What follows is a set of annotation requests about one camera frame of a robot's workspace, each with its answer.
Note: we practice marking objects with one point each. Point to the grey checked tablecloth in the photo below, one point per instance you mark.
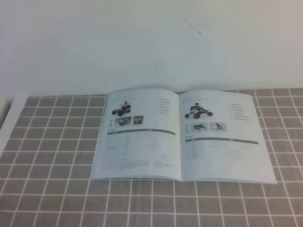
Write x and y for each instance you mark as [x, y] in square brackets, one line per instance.
[47, 147]

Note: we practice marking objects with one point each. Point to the white robot catalogue book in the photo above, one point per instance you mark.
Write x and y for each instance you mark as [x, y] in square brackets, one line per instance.
[194, 136]

